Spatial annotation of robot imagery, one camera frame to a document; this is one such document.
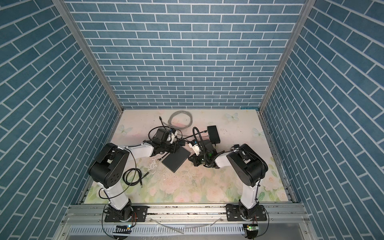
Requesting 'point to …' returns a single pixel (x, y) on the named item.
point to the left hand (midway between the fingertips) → (179, 149)
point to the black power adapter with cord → (181, 142)
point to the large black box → (173, 161)
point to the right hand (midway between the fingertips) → (187, 156)
